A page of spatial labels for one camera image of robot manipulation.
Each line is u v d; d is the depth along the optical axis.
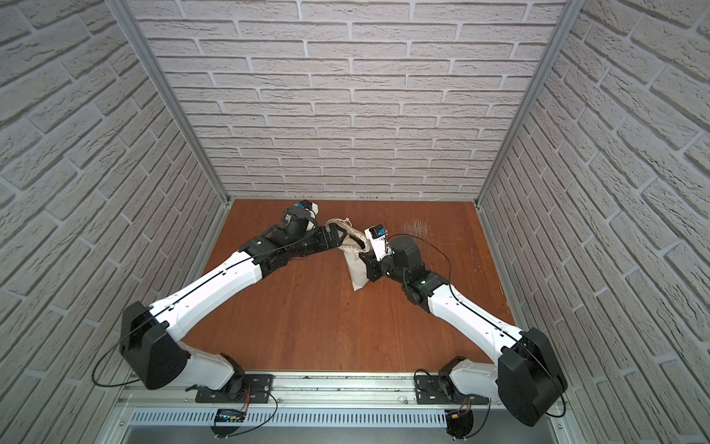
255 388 0.74
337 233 0.71
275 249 0.56
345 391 0.75
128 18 0.71
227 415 0.72
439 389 0.73
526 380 0.40
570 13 0.69
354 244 0.83
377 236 0.68
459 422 0.70
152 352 0.40
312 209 0.72
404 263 0.59
